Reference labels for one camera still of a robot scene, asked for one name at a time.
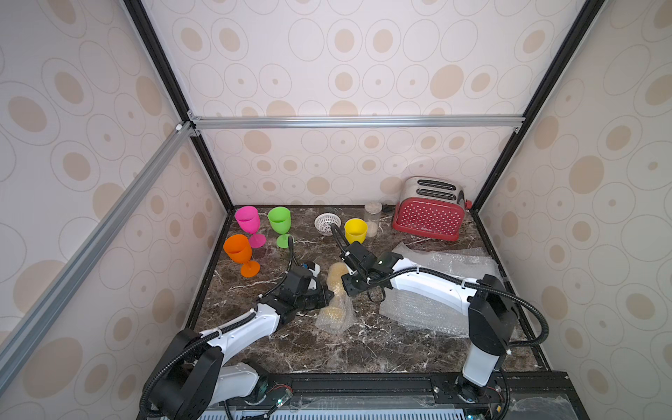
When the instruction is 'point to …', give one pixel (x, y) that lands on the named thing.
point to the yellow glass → (355, 230)
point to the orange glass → (239, 249)
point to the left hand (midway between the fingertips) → (342, 295)
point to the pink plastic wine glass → (248, 220)
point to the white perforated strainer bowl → (323, 223)
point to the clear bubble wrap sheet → (421, 313)
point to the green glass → (280, 220)
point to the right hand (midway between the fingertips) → (356, 282)
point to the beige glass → (339, 317)
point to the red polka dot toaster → (431, 206)
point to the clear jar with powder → (372, 213)
